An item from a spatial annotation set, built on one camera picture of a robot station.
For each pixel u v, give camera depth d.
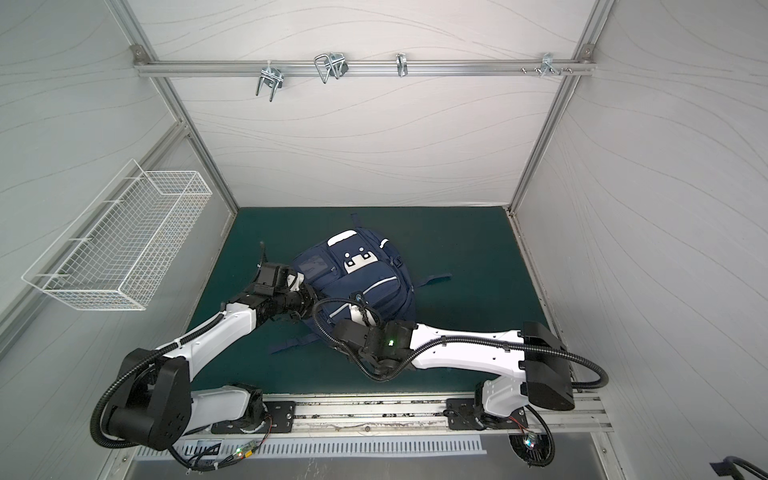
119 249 0.69
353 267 0.93
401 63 0.73
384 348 0.51
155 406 0.41
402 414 0.75
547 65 0.77
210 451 0.72
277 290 0.70
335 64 0.76
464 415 0.74
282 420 0.73
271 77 0.78
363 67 0.78
